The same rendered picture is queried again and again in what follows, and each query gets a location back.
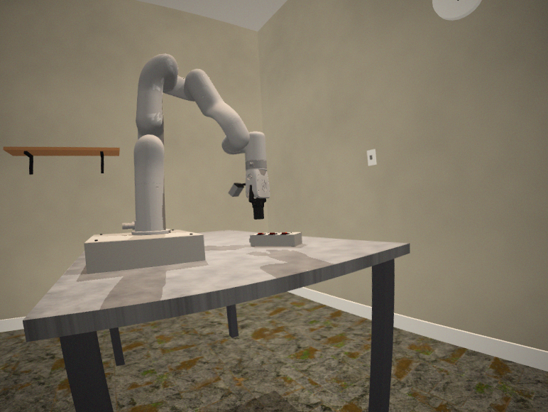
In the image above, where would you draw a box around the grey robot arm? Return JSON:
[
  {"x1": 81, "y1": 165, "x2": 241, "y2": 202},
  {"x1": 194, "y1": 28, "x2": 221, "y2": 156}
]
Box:
[{"x1": 122, "y1": 54, "x2": 267, "y2": 235}]

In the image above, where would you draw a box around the beige power strip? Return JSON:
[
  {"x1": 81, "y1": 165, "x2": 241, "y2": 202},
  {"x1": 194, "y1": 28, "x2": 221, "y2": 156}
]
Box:
[{"x1": 249, "y1": 232, "x2": 302, "y2": 246}]

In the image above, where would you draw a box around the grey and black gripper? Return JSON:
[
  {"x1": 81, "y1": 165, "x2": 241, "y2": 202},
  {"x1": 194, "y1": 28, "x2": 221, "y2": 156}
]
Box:
[{"x1": 246, "y1": 168, "x2": 270, "y2": 219}]

